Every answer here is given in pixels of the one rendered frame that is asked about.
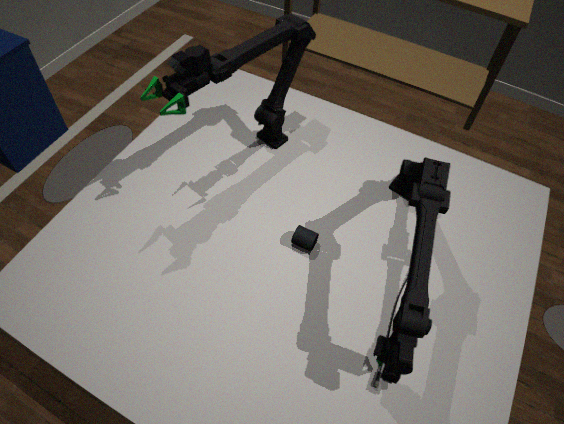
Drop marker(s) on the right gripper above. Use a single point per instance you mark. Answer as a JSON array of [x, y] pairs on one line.
[[173, 93]]

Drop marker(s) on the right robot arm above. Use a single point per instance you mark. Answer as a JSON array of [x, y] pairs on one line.
[[198, 57]]

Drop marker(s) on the black cable plug with metal collar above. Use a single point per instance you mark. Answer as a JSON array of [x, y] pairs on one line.
[[376, 382]]

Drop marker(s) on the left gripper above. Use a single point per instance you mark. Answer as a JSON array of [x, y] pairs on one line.
[[380, 342]]

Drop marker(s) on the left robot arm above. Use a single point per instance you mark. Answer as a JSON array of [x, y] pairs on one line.
[[415, 324]]

